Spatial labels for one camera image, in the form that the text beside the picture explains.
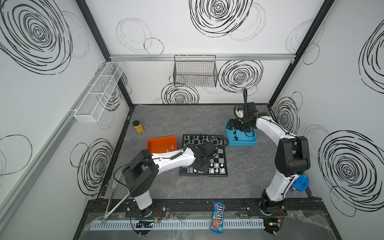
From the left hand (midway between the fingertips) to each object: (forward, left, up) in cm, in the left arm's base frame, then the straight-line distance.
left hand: (205, 167), depth 84 cm
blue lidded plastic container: (-8, -47, +5) cm, 48 cm away
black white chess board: (+3, -8, -2) cm, 9 cm away
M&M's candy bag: (-23, -6, -2) cm, 24 cm away
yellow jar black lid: (+25, +45, +5) cm, 51 cm away
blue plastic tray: (+22, -22, -3) cm, 31 cm away
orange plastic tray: (+15, +30, -4) cm, 34 cm away
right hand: (+24, -17, +7) cm, 30 cm away
